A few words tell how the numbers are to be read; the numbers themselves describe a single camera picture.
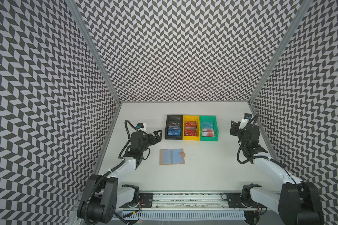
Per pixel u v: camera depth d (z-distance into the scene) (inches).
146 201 28.5
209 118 40.1
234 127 29.0
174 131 38.9
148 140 29.4
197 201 29.3
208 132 37.8
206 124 39.8
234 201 28.8
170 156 34.4
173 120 40.9
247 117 27.7
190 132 38.2
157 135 30.4
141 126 30.6
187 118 41.3
